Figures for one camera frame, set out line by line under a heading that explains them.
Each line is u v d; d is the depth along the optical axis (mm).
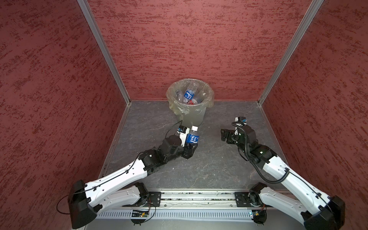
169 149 524
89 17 741
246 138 551
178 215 775
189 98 942
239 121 672
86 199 393
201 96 927
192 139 678
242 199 741
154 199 742
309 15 739
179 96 974
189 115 912
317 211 392
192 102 947
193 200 758
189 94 921
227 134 709
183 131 620
